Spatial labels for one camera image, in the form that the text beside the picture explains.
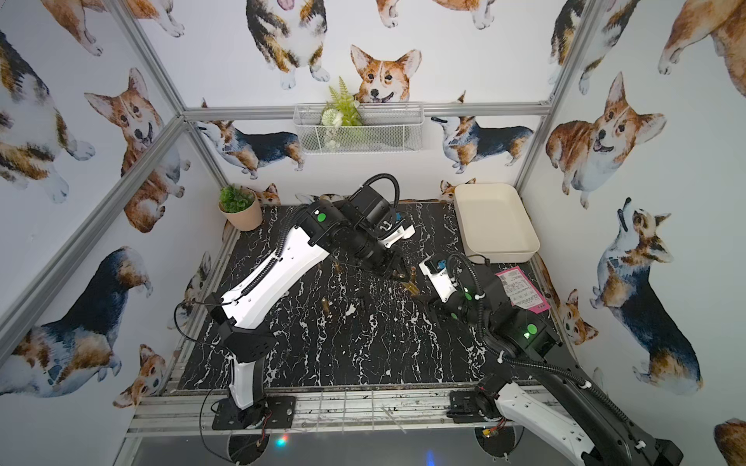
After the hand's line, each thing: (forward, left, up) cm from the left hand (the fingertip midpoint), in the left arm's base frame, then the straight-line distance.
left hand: (412, 277), depth 64 cm
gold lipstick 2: (-1, 0, -3) cm, 3 cm away
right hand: (-1, -2, -4) cm, 5 cm away
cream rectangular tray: (+39, -36, -28) cm, 60 cm away
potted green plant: (+41, +57, -20) cm, 73 cm away
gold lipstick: (+7, +25, -29) cm, 39 cm away
